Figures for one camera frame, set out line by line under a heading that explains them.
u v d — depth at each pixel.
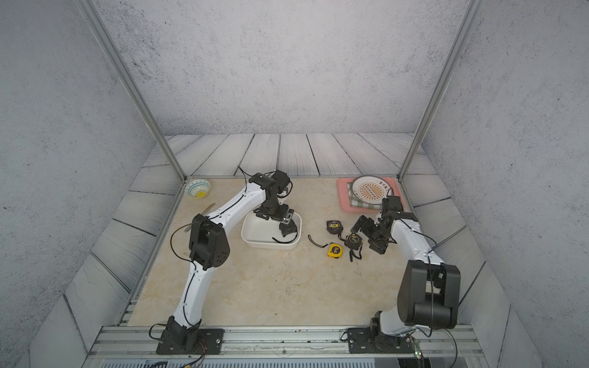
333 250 0.91
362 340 0.73
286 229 0.98
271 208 0.81
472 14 0.70
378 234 0.74
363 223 0.81
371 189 1.14
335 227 0.98
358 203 1.08
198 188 1.15
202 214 0.59
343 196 1.12
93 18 0.71
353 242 0.93
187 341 0.64
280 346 0.73
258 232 0.99
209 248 0.58
